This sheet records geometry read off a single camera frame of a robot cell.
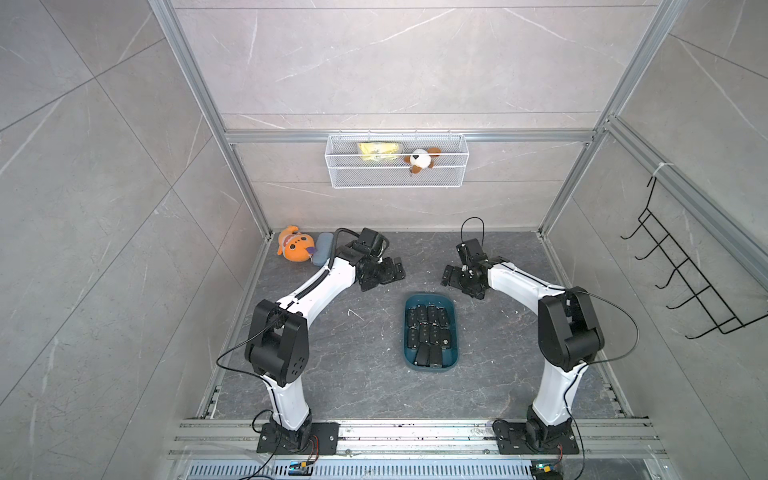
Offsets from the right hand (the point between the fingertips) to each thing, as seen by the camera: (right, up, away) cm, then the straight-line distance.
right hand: (456, 283), depth 97 cm
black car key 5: (-15, -16, -8) cm, 23 cm away
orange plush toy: (-56, +13, +7) cm, 58 cm away
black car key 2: (-12, -10, -2) cm, 16 cm away
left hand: (-20, +4, -9) cm, 22 cm away
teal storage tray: (-4, -21, -12) cm, 24 cm away
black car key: (-15, -11, -2) cm, 19 cm away
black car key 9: (-12, -20, -11) cm, 26 cm away
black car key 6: (-11, -14, -7) cm, 20 cm away
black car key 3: (-8, -10, -2) cm, 13 cm away
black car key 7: (-8, -15, -7) cm, 18 cm away
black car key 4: (-5, -11, -4) cm, 13 cm away
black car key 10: (-8, -20, -10) cm, 24 cm away
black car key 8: (-5, -16, -7) cm, 18 cm away
